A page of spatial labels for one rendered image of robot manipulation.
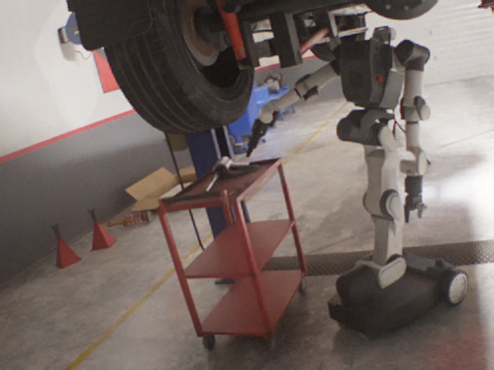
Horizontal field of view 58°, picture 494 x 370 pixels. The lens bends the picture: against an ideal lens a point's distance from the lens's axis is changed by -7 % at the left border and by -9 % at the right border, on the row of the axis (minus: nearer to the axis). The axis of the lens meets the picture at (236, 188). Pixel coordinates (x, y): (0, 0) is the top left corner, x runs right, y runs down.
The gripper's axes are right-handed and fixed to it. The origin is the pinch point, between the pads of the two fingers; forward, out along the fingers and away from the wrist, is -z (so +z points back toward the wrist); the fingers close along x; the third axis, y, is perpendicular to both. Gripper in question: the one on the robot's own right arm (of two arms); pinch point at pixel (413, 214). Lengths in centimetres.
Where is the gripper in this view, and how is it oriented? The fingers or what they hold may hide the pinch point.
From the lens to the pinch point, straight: 238.9
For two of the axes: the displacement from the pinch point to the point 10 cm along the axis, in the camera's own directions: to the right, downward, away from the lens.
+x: 8.3, -1.7, 5.4
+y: -5.6, -1.1, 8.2
